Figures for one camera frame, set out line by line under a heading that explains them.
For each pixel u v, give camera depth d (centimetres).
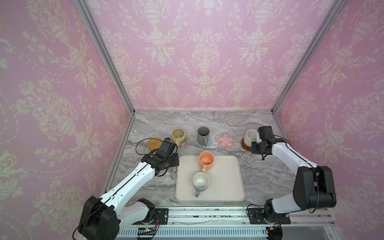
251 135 99
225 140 104
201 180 85
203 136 94
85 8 70
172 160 70
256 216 73
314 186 43
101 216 39
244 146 99
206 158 92
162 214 76
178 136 102
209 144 102
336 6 69
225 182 85
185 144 100
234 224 72
